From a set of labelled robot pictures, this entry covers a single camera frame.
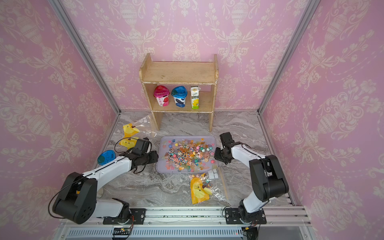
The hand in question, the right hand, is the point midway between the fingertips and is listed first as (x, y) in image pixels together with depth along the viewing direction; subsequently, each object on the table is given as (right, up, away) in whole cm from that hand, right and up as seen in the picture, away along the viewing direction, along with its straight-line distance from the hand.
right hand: (217, 156), depth 93 cm
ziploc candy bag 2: (-48, +19, +8) cm, 52 cm away
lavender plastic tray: (-35, -6, -3) cm, 35 cm away
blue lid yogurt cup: (-23, +38, -6) cm, 45 cm away
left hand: (-38, 0, -2) cm, 38 cm away
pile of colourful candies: (-18, +1, -1) cm, 18 cm away
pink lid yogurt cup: (-33, +39, -6) cm, 51 cm away
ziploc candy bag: (-56, +9, +2) cm, 57 cm away
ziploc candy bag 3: (-7, -14, -13) cm, 21 cm away
